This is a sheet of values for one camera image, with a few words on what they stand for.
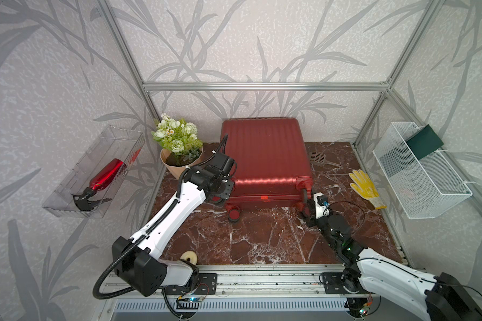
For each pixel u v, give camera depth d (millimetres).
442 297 456
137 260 381
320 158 1118
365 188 1019
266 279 762
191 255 789
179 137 853
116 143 805
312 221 732
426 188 588
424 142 723
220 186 692
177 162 954
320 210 692
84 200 588
